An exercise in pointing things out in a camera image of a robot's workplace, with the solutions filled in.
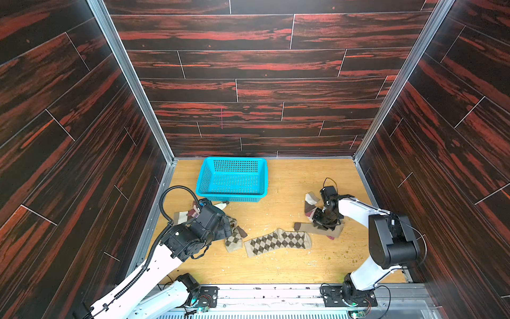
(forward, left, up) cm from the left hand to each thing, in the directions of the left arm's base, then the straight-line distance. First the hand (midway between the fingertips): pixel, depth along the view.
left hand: (223, 227), depth 75 cm
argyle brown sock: (+3, -24, -16) cm, 29 cm away
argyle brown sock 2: (0, -3, -15) cm, 16 cm away
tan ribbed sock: (+8, -37, -15) cm, 41 cm away
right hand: (+11, -43, -18) cm, 48 cm away
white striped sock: (+23, -40, -16) cm, 49 cm away
